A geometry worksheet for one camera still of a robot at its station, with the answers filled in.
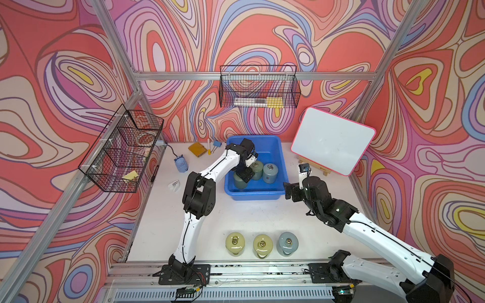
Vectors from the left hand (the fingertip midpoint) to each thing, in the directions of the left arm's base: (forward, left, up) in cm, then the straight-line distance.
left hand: (243, 174), depth 97 cm
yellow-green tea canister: (-36, -8, +2) cm, 37 cm away
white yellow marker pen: (+24, +22, -4) cm, 33 cm away
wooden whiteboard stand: (+11, -33, -2) cm, 35 cm away
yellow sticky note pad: (+22, +28, -5) cm, 36 cm away
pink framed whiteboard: (+9, -47, +14) cm, 50 cm away
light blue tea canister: (-1, -14, +2) cm, 14 cm away
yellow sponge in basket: (-15, +44, +20) cm, 50 cm away
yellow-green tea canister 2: (-35, +3, +2) cm, 35 cm away
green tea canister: (-6, +2, +2) cm, 7 cm away
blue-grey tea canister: (-35, -17, +2) cm, 39 cm away
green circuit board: (-50, +22, -9) cm, 55 cm away
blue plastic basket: (+21, -16, -4) cm, 26 cm away
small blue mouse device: (+7, +34, 0) cm, 35 cm away
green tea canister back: (+2, -7, +3) cm, 8 cm away
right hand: (-15, -22, +12) cm, 30 cm away
